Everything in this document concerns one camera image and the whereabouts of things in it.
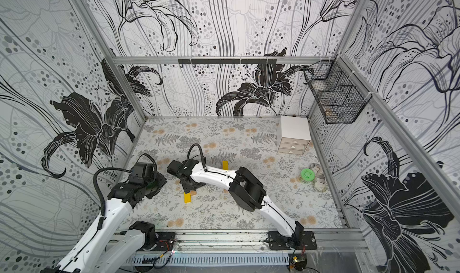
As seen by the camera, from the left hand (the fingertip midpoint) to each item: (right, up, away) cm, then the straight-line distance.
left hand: (168, 182), depth 81 cm
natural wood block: (+11, -6, +3) cm, 12 cm away
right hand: (+10, -4, +9) cm, 14 cm away
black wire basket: (+86, +41, +10) cm, 96 cm away
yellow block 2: (+8, -8, +3) cm, 12 cm away
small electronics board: (+56, -29, -11) cm, 64 cm away
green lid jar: (+66, +2, +5) cm, 66 cm away
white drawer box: (+63, +22, +14) cm, 69 cm away
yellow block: (+25, +5, +15) cm, 30 cm away
